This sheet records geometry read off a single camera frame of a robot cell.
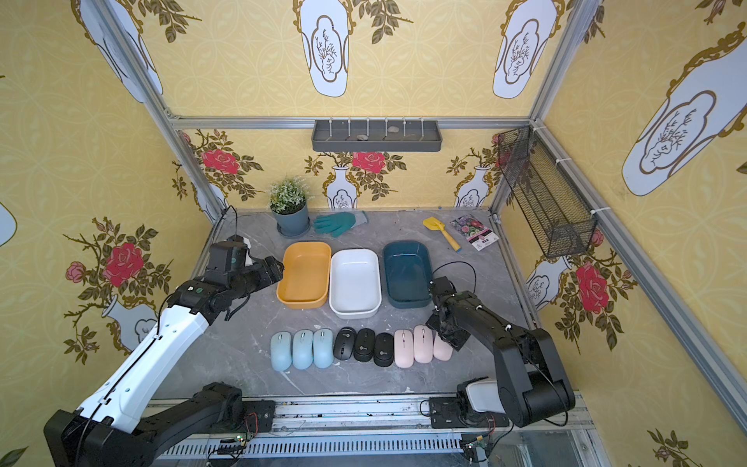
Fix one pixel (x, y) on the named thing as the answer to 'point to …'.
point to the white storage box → (355, 283)
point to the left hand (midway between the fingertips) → (277, 269)
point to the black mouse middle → (365, 344)
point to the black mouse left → (345, 342)
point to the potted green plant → (288, 200)
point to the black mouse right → (383, 349)
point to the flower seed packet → (478, 233)
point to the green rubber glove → (337, 223)
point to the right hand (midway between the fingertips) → (442, 334)
